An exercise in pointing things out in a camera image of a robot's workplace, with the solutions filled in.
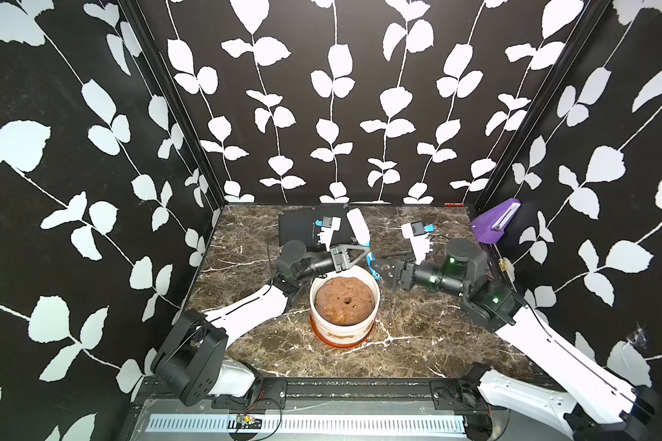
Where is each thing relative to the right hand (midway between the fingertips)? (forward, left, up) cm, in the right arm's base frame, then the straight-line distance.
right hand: (375, 259), depth 62 cm
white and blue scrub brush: (+9, +3, -1) cm, 10 cm away
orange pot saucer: (-9, +9, -33) cm, 35 cm away
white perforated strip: (-29, +17, -34) cm, 48 cm away
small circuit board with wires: (-29, +32, -34) cm, 55 cm away
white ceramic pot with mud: (-1, +7, -24) cm, 25 cm away
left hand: (+4, +1, -3) cm, 5 cm away
